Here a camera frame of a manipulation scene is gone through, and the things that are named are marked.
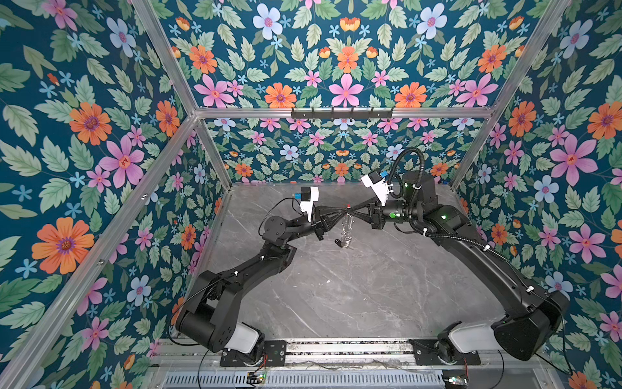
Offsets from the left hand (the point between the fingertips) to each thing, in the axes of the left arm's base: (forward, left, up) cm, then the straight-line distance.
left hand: (348, 211), depth 63 cm
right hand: (+2, -1, -2) cm, 3 cm away
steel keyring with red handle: (+17, -4, -39) cm, 43 cm away
